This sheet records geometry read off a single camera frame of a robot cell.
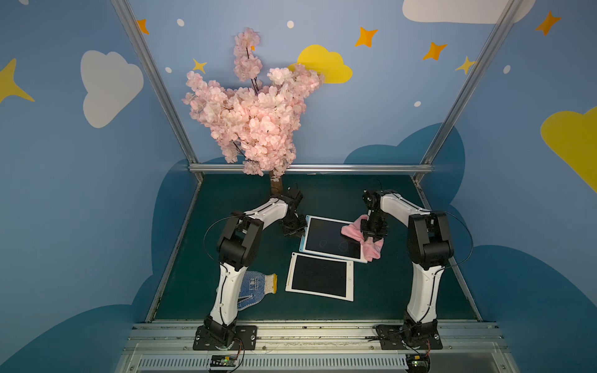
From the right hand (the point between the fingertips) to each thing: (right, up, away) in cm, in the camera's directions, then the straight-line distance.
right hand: (370, 237), depth 98 cm
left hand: (-28, +2, +1) cm, 28 cm away
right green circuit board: (+8, -37, -25) cm, 45 cm away
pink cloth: (-1, -4, -5) cm, 7 cm away
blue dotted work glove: (-47, -16, -14) cm, 52 cm away
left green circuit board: (-54, -35, -26) cm, 70 cm away
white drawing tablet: (-20, 0, +1) cm, 20 cm away
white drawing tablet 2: (-22, -14, -9) cm, 28 cm away
